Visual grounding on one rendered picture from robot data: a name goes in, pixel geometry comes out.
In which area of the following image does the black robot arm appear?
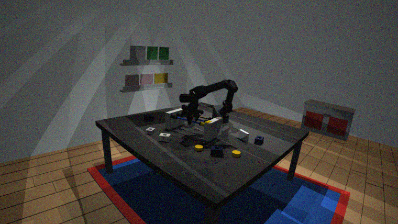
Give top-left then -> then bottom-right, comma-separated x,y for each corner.
179,79 -> 238,116

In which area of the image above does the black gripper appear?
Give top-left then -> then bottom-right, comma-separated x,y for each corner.
181,103 -> 203,126

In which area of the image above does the yellow short cylinder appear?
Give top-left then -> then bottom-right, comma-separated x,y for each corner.
195,144 -> 203,151
232,150 -> 241,157

